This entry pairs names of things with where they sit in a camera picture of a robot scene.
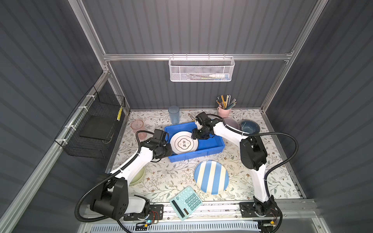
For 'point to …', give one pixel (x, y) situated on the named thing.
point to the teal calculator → (185, 202)
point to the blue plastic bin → (206, 147)
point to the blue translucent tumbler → (174, 113)
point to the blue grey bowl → (250, 126)
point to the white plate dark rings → (183, 143)
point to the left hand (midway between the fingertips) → (170, 151)
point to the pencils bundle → (228, 103)
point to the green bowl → (138, 175)
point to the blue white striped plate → (211, 177)
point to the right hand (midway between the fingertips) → (195, 137)
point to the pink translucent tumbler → (138, 125)
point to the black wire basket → (94, 103)
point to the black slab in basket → (99, 127)
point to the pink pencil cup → (224, 113)
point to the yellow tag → (119, 114)
